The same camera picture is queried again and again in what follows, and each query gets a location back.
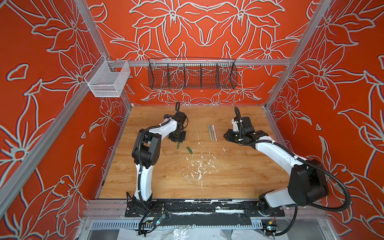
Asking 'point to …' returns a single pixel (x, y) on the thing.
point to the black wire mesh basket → (192, 74)
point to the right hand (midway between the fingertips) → (223, 134)
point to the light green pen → (210, 132)
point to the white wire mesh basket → (103, 83)
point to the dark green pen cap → (189, 150)
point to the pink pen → (213, 129)
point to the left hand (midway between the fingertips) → (179, 139)
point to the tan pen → (212, 132)
